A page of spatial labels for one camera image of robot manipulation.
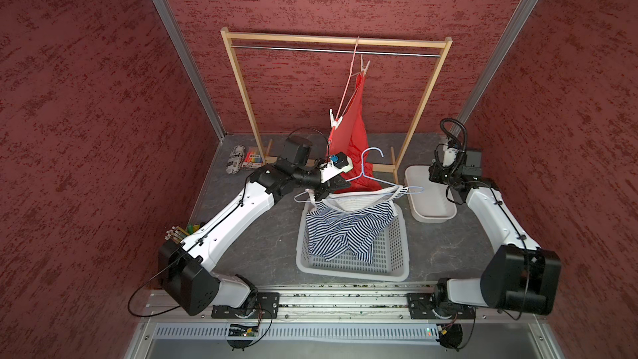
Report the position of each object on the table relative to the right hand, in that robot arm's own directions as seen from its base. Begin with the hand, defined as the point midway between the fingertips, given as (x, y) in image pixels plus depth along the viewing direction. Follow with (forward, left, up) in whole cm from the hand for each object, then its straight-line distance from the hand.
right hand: (431, 171), depth 87 cm
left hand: (-13, +33, +11) cm, 37 cm away
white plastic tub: (-3, -3, -15) cm, 16 cm away
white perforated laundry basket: (-24, +17, -15) cm, 33 cm away
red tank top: (+16, +29, +2) cm, 33 cm away
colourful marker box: (+19, +71, -14) cm, 75 cm away
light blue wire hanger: (-14, +47, +7) cm, 50 cm away
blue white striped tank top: (-13, +32, -11) cm, 36 cm away
